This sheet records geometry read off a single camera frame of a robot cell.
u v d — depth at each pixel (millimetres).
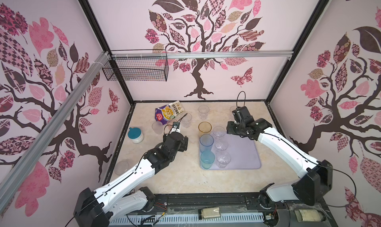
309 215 665
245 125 589
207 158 894
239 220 697
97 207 387
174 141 551
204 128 863
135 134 931
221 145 898
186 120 1037
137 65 947
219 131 965
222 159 878
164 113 1106
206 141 899
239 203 744
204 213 683
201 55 929
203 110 1134
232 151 909
